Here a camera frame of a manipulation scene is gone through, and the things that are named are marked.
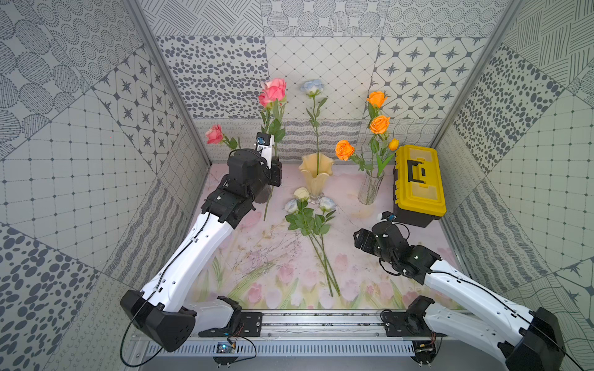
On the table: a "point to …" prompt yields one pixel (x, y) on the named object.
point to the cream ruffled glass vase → (315, 185)
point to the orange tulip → (393, 145)
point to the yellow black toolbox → (418, 195)
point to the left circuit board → (224, 347)
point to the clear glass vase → (370, 187)
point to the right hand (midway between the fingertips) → (363, 239)
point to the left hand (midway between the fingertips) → (273, 152)
